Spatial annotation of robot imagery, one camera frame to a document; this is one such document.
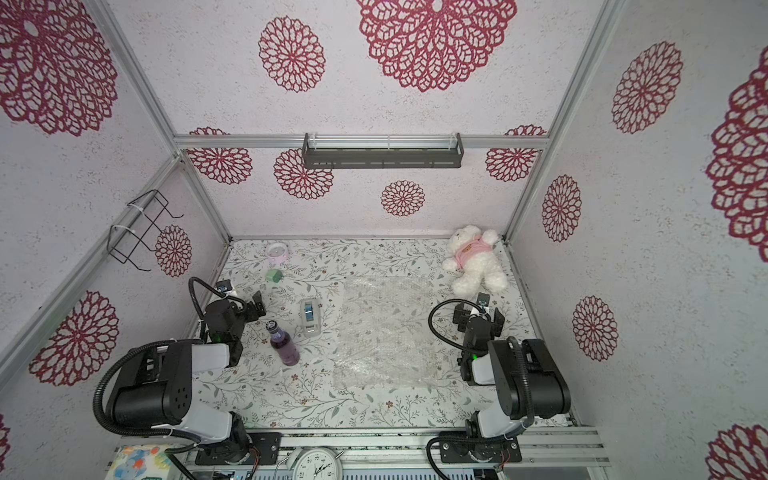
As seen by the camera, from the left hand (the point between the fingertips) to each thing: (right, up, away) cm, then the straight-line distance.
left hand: (247, 296), depth 94 cm
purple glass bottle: (+16, -11, -15) cm, 25 cm away
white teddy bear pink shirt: (+74, +11, +10) cm, 76 cm away
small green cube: (+4, +6, +12) cm, 14 cm away
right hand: (+73, -1, -3) cm, 73 cm away
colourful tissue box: (-12, -35, -26) cm, 45 cm away
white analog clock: (+28, -36, -25) cm, 52 cm away
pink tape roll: (+3, +14, +19) cm, 24 cm away
